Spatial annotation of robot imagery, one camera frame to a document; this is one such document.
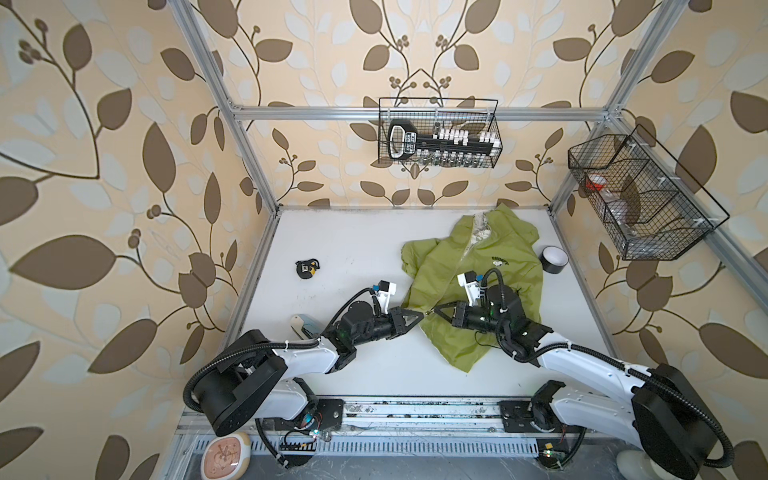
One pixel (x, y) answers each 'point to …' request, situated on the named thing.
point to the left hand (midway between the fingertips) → (426, 316)
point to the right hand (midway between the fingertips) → (435, 312)
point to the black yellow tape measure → (306, 269)
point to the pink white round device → (225, 456)
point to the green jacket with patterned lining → (499, 239)
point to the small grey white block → (303, 326)
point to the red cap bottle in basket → (595, 182)
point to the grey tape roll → (553, 259)
